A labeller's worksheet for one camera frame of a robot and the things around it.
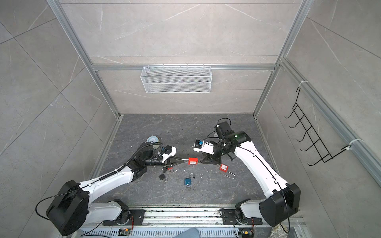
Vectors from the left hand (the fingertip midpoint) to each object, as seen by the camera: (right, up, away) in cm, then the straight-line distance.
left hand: (183, 157), depth 74 cm
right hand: (+11, +1, +2) cm, 12 cm away
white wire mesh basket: (-7, +48, +27) cm, 56 cm away
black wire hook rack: (+61, +12, -6) cm, 62 cm away
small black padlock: (-14, -15, +14) cm, 24 cm away
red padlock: (+4, -1, -2) cm, 5 cm away
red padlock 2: (+25, -10, +16) cm, 31 cm away
